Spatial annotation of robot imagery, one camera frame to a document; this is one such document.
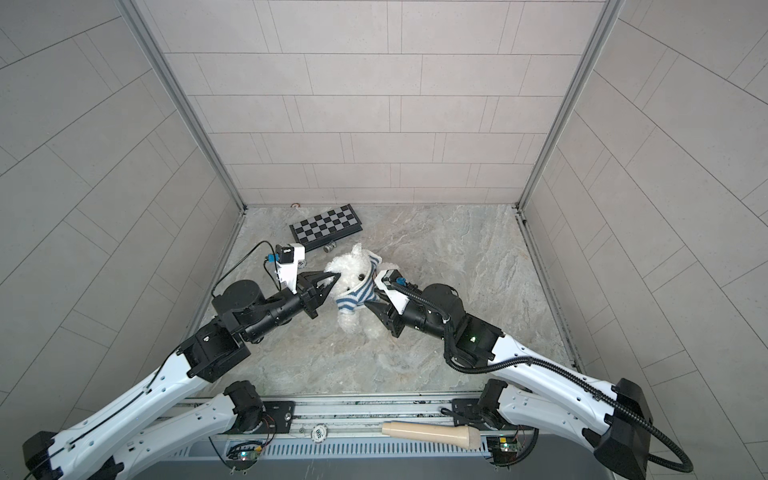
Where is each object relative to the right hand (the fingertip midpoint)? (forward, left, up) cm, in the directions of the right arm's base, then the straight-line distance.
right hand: (369, 303), depth 65 cm
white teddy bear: (+3, +2, +8) cm, 9 cm away
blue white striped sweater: (0, +1, +4) cm, 4 cm away
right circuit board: (-26, -28, -26) cm, 46 cm away
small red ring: (+58, +33, -22) cm, 71 cm away
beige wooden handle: (-23, -19, -21) cm, 37 cm away
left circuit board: (-23, +30, -21) cm, 43 cm away
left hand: (+2, +4, +8) cm, 9 cm away
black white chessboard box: (+41, +18, -19) cm, 48 cm away
